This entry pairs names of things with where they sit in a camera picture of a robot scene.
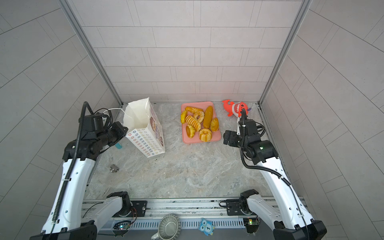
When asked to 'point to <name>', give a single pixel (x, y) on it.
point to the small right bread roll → (214, 124)
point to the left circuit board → (121, 227)
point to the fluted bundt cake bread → (205, 135)
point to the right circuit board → (252, 224)
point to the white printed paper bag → (144, 133)
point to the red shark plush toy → (235, 109)
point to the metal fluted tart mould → (169, 228)
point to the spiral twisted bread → (191, 121)
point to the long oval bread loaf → (208, 117)
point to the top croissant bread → (192, 110)
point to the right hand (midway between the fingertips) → (230, 135)
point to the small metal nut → (113, 168)
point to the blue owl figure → (206, 226)
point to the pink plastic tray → (203, 105)
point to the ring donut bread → (201, 115)
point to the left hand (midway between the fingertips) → (132, 125)
